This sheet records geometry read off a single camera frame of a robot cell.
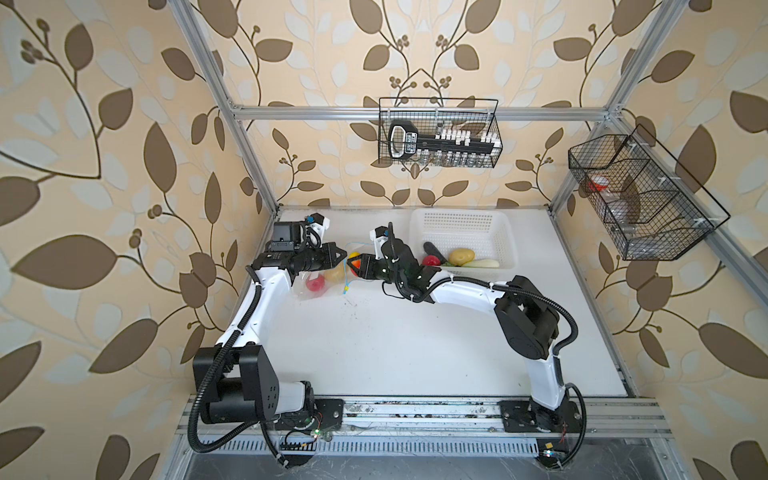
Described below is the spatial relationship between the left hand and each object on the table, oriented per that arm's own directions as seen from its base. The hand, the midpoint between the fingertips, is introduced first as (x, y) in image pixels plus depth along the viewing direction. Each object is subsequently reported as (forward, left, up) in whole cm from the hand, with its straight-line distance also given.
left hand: (345, 250), depth 81 cm
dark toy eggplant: (+15, -26, -18) cm, 35 cm away
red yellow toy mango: (-2, -3, -3) cm, 4 cm away
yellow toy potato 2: (+10, -35, -16) cm, 40 cm away
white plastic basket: (+24, -48, -19) cm, 56 cm away
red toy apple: (-2, +11, -16) cm, 19 cm away
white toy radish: (+9, -43, -17) cm, 47 cm away
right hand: (-1, -1, -5) cm, 5 cm away
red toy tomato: (+9, -26, -17) cm, 32 cm away
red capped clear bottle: (+16, -69, +12) cm, 72 cm away
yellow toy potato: (+3, +5, -17) cm, 18 cm away
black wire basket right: (+5, -77, +14) cm, 79 cm away
